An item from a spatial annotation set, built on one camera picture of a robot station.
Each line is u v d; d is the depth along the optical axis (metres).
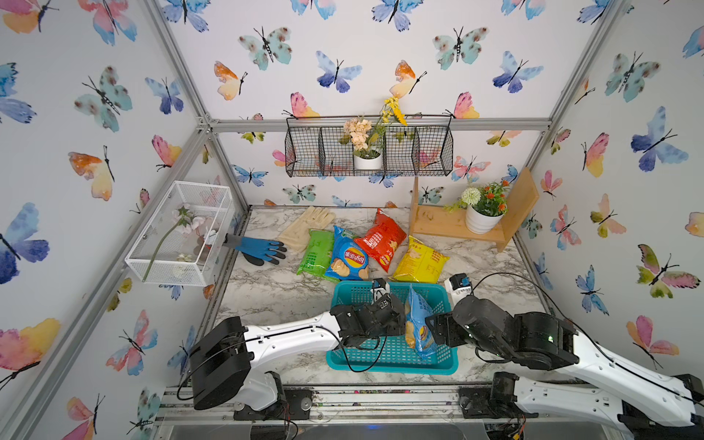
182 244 0.72
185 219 0.74
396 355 0.83
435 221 1.07
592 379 0.43
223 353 0.41
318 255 0.97
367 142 0.85
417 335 0.68
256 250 1.05
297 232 1.12
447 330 0.56
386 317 0.59
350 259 0.95
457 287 0.58
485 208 0.98
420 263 0.96
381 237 0.99
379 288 0.72
